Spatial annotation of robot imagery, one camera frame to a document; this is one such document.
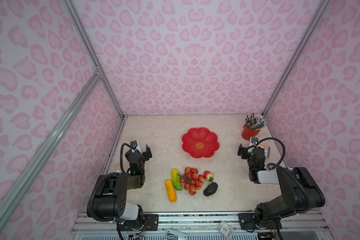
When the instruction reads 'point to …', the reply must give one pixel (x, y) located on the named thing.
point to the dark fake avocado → (210, 189)
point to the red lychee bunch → (192, 180)
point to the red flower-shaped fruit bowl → (200, 142)
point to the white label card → (181, 236)
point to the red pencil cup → (247, 133)
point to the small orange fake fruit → (198, 188)
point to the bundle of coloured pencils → (255, 122)
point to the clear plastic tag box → (225, 229)
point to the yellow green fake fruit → (176, 177)
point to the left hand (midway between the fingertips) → (139, 145)
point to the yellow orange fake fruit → (171, 193)
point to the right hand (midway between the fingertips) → (250, 143)
